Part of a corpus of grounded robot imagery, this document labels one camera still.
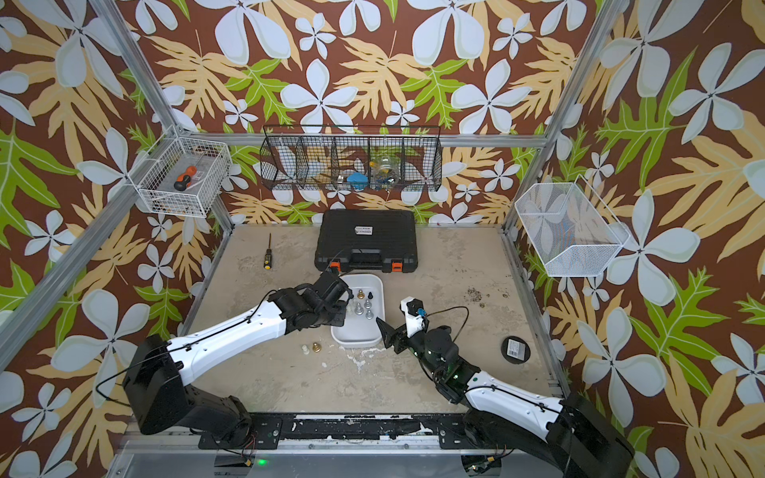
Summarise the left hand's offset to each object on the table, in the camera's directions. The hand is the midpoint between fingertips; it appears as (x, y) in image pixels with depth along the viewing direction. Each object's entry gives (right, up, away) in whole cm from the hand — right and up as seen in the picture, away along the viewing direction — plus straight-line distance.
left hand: (343, 308), depth 83 cm
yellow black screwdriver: (-31, +15, +26) cm, 43 cm away
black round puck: (+50, -13, +3) cm, 52 cm away
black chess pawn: (+7, +1, +16) cm, 17 cm away
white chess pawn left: (-12, -13, +3) cm, 18 cm away
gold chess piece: (-9, -13, +5) cm, 16 cm away
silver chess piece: (+6, -1, +13) cm, 15 cm away
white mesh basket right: (+64, +22, -1) cm, 68 cm away
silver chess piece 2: (+7, -5, +11) cm, 14 cm away
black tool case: (+6, +21, +27) cm, 34 cm away
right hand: (+12, 0, -5) cm, 13 cm away
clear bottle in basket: (+13, +41, +13) cm, 45 cm away
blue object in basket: (+3, +39, +12) cm, 41 cm away
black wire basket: (+1, +48, +14) cm, 50 cm away
